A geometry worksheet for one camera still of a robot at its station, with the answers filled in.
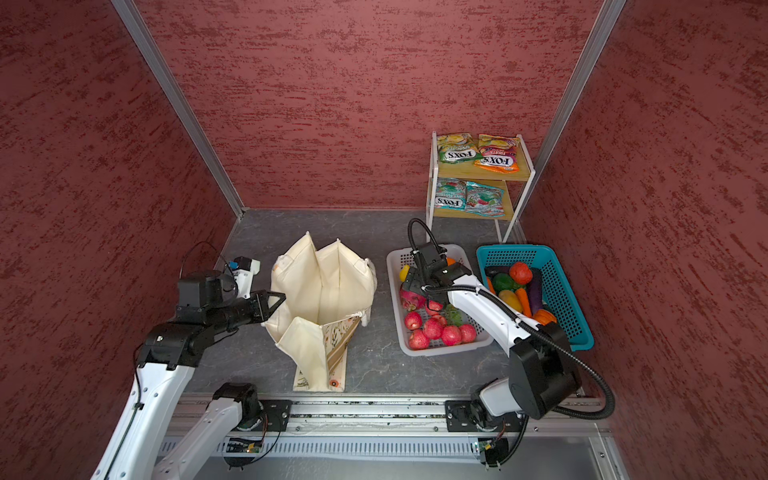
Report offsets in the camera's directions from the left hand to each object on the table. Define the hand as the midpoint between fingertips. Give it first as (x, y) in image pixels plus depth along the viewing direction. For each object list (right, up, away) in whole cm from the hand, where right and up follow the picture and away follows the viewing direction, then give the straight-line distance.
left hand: (284, 304), depth 71 cm
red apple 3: (+48, -11, +12) cm, 51 cm away
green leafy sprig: (+45, -7, +16) cm, 48 cm away
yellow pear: (+30, +5, +25) cm, 39 cm away
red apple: (+34, -12, +10) cm, 38 cm away
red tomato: (+68, +5, +23) cm, 72 cm away
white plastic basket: (+29, +10, +26) cm, 40 cm away
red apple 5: (+39, -6, +19) cm, 44 cm away
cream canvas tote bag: (+5, -2, +25) cm, 25 cm away
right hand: (+34, 0, +15) cm, 37 cm away
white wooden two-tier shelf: (+75, +37, +44) cm, 94 cm away
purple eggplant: (+73, -1, +24) cm, 77 cm away
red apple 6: (+38, -8, +8) cm, 40 cm away
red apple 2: (+42, -10, +8) cm, 45 cm away
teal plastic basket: (+78, -2, +20) cm, 81 cm away
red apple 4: (+32, -8, +15) cm, 36 cm away
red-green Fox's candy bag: (+57, +29, +27) cm, 69 cm away
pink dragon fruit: (+32, -3, +16) cm, 36 cm away
